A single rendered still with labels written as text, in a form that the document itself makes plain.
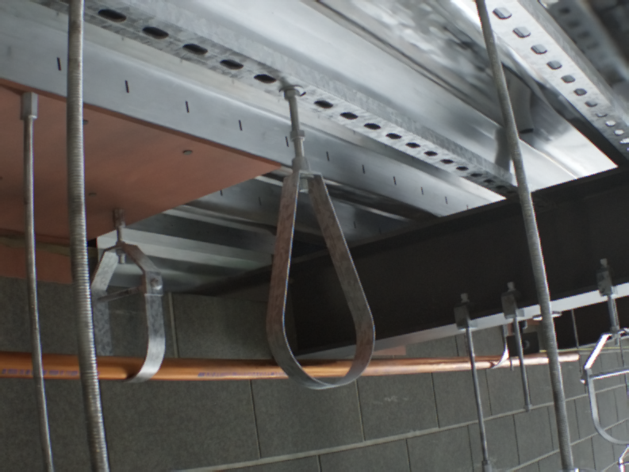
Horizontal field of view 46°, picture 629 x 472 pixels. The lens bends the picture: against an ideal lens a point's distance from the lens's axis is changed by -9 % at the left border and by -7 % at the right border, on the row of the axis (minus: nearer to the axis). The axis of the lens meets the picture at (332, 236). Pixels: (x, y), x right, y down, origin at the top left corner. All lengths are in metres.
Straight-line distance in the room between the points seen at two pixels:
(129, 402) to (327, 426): 0.60
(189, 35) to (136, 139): 0.28
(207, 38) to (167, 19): 0.05
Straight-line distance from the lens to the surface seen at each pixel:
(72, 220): 0.41
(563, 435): 0.59
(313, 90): 0.83
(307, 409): 1.78
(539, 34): 0.79
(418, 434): 2.21
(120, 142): 0.95
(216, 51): 0.72
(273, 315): 0.72
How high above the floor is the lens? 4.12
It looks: 13 degrees up
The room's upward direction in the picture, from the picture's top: 8 degrees counter-clockwise
